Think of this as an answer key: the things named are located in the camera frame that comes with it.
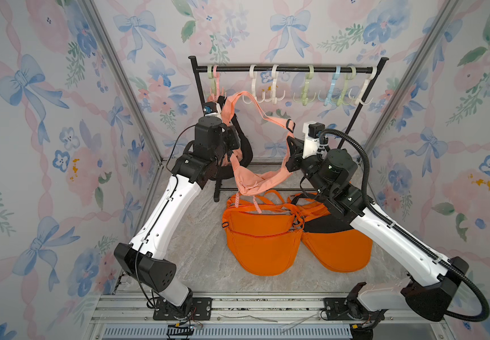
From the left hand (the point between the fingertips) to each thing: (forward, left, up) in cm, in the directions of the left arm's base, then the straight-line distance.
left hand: (233, 126), depth 69 cm
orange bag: (-11, -11, -39) cm, 42 cm away
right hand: (-7, -18, +2) cm, 19 cm away
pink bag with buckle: (-8, -5, -20) cm, 22 cm away
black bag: (-8, +3, -14) cm, 16 cm away
